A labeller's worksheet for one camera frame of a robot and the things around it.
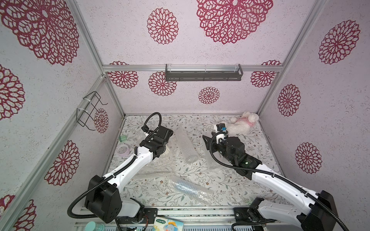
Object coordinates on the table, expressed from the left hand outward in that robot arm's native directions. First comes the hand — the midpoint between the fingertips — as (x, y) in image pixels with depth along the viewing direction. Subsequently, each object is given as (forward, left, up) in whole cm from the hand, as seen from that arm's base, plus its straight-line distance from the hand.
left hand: (158, 139), depth 84 cm
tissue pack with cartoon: (-40, -7, -11) cm, 42 cm away
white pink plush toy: (+17, -55, -9) cm, 59 cm away
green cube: (+11, +30, -16) cm, 35 cm away
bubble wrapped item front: (-25, -19, -12) cm, 34 cm away
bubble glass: (-4, -18, -10) cm, 21 cm away
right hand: (-3, -27, +10) cm, 29 cm away
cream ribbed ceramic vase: (-15, -7, +12) cm, 20 cm away
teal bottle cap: (-42, +25, -7) cm, 49 cm away
